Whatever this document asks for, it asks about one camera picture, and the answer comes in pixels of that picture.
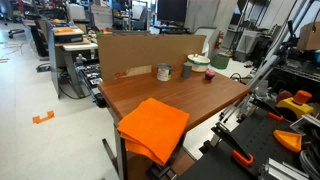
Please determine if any orange towel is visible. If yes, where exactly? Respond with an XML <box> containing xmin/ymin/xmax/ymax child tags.
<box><xmin>117</xmin><ymin>97</ymin><xmax>191</xmax><ymax>166</ymax></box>

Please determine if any white tin can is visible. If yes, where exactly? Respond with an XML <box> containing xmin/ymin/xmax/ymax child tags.
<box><xmin>156</xmin><ymin>63</ymin><xmax>173</xmax><ymax>82</ymax></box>

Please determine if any gray cup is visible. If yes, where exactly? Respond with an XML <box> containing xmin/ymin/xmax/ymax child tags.
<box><xmin>181</xmin><ymin>62</ymin><xmax>193</xmax><ymax>79</ymax></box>

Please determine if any brown cardboard panel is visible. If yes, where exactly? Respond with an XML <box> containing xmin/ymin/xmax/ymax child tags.
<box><xmin>97</xmin><ymin>33</ymin><xmax>207</xmax><ymax>82</ymax></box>

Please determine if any white pot with teal rim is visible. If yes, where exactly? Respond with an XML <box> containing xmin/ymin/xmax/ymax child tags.
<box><xmin>185</xmin><ymin>53</ymin><xmax>212</xmax><ymax>73</ymax></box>

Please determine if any pink toy cupcake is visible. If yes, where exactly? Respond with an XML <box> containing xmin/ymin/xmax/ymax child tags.
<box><xmin>204</xmin><ymin>68</ymin><xmax>216</xmax><ymax>81</ymax></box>

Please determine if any green bin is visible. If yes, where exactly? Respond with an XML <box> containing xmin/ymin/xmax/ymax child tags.
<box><xmin>210</xmin><ymin>53</ymin><xmax>231</xmax><ymax>70</ymax></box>

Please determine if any black parts tray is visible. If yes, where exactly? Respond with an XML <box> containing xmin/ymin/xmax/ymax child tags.
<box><xmin>75</xmin><ymin>62</ymin><xmax>108</xmax><ymax>108</ymax></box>

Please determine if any white chair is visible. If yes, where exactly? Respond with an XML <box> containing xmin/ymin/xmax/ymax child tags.
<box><xmin>194</xmin><ymin>25</ymin><xmax>218</xmax><ymax>58</ymax></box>

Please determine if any red fire extinguisher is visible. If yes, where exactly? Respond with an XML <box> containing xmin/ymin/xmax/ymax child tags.
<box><xmin>214</xmin><ymin>30</ymin><xmax>225</xmax><ymax>52</ymax></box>

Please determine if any black monitor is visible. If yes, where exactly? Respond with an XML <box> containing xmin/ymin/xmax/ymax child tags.
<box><xmin>156</xmin><ymin>0</ymin><xmax>188</xmax><ymax>24</ymax></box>

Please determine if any gray office desk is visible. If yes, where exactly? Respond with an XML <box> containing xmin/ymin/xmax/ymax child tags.
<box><xmin>44</xmin><ymin>18</ymin><xmax>99</xmax><ymax>99</ymax></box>

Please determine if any black perforated base board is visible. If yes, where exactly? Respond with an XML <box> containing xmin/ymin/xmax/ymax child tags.
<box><xmin>176</xmin><ymin>106</ymin><xmax>320</xmax><ymax>180</ymax></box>

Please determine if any black box with orange lid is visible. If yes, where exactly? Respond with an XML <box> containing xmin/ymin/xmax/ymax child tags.
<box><xmin>52</xmin><ymin>26</ymin><xmax>85</xmax><ymax>44</ymax></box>

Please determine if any dark red round object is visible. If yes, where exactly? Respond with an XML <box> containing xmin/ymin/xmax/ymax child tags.
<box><xmin>275</xmin><ymin>89</ymin><xmax>294</xmax><ymax>104</ymax></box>

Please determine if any orange wedge block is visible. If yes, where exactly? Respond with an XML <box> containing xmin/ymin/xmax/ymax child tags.
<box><xmin>272</xmin><ymin>129</ymin><xmax>303</xmax><ymax>154</ymax></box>

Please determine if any yellow emergency stop button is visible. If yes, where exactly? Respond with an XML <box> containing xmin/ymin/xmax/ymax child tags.
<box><xmin>275</xmin><ymin>89</ymin><xmax>314</xmax><ymax>120</ymax></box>

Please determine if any silver aluminium extrusion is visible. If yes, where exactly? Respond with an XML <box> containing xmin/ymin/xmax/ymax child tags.
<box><xmin>289</xmin><ymin>114</ymin><xmax>320</xmax><ymax>135</ymax></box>
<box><xmin>258</xmin><ymin>157</ymin><xmax>311</xmax><ymax>180</ymax></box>

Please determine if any black office chair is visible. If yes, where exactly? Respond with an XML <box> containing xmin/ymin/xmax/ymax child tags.
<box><xmin>0</xmin><ymin>0</ymin><xmax>27</xmax><ymax>39</ymax></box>

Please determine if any cardboard box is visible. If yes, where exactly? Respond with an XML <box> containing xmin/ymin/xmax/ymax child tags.
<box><xmin>296</xmin><ymin>21</ymin><xmax>320</xmax><ymax>52</ymax></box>

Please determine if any metal table frame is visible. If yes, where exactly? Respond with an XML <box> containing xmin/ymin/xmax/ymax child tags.
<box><xmin>101</xmin><ymin>114</ymin><xmax>129</xmax><ymax>180</ymax></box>

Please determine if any black clamp with orange handle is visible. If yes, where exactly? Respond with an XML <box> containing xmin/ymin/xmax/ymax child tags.
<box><xmin>249</xmin><ymin>94</ymin><xmax>284</xmax><ymax>122</ymax></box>
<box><xmin>211</xmin><ymin>121</ymin><xmax>255</xmax><ymax>168</ymax></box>

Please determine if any silver camera tripod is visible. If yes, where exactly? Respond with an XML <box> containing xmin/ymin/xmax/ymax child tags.
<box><xmin>219</xmin><ymin>0</ymin><xmax>311</xmax><ymax>124</ymax></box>

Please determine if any cable bundle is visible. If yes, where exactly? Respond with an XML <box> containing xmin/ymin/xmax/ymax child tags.
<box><xmin>298</xmin><ymin>128</ymin><xmax>320</xmax><ymax>180</ymax></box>

